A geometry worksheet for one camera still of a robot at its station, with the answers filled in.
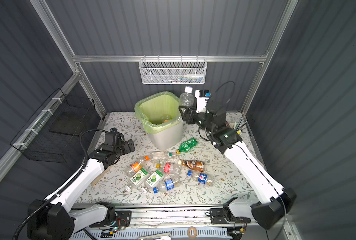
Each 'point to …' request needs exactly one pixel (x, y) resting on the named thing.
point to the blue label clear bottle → (167, 184)
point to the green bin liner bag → (159, 112)
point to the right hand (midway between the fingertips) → (185, 109)
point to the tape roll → (192, 227)
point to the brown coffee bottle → (195, 165)
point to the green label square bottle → (153, 181)
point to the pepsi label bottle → (202, 178)
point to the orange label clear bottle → (166, 118)
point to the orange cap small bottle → (136, 166)
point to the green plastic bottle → (187, 145)
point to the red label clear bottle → (171, 168)
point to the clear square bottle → (159, 156)
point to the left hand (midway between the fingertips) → (125, 145)
